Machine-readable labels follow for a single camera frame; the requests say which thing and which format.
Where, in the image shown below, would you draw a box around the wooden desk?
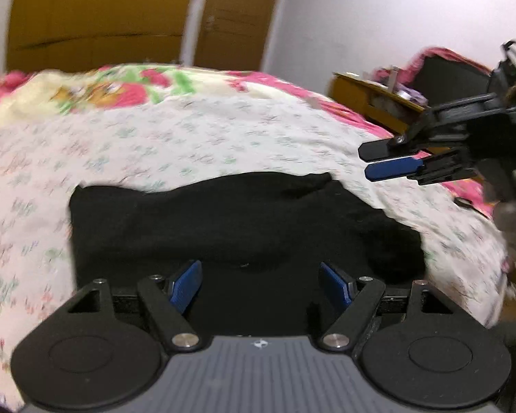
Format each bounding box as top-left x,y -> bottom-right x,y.
330,71 -> 433,138

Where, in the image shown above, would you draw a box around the black pants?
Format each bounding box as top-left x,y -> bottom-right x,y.
69,171 -> 428,340

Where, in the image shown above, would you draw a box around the person's right hand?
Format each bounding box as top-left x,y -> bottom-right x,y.
494,168 -> 516,265

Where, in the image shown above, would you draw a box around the white floral bedsheet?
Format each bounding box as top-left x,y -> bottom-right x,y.
0,95 -> 512,405

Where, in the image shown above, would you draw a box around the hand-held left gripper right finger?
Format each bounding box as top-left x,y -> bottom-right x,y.
318,261 -> 459,351

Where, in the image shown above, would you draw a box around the brown wooden wardrobe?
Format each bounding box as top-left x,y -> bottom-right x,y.
6,0 -> 198,74

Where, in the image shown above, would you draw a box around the brown wooden door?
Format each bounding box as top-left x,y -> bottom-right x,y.
193,0 -> 282,72

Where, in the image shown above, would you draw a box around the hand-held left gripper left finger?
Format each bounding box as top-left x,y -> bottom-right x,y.
64,259 -> 204,351

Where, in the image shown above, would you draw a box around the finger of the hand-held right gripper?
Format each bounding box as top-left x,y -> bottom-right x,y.
365,148 -> 478,186
358,94 -> 499,160

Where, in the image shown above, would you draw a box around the pink strawberry print quilt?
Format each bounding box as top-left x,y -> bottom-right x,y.
0,64 -> 499,220

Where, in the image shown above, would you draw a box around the pink cloth covered dark furniture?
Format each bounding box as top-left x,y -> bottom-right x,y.
406,46 -> 497,108

